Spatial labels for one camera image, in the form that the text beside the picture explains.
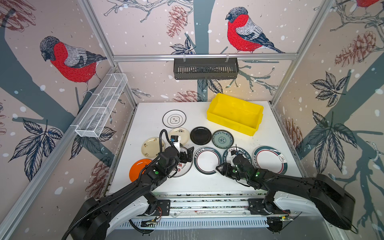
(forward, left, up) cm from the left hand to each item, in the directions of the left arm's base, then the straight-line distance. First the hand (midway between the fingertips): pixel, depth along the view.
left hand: (187, 147), depth 79 cm
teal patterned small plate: (+14, -23, -15) cm, 31 cm away
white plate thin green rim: (+32, +12, -14) cm, 37 cm away
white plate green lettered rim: (0, -24, -14) cm, 28 cm away
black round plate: (+17, -8, -15) cm, 24 cm away
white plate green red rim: (0, -51, -15) cm, 53 cm away
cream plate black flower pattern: (+18, +3, -16) cm, 24 cm away
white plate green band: (-1, -11, -16) cm, 19 cm away
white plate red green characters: (-6, +3, -15) cm, 16 cm away
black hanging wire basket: (+55, -13, +14) cm, 58 cm away
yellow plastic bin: (+36, -36, -14) cm, 53 cm away
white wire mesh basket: (+3, +46, +15) cm, 48 cm away
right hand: (-9, -17, -12) cm, 22 cm away
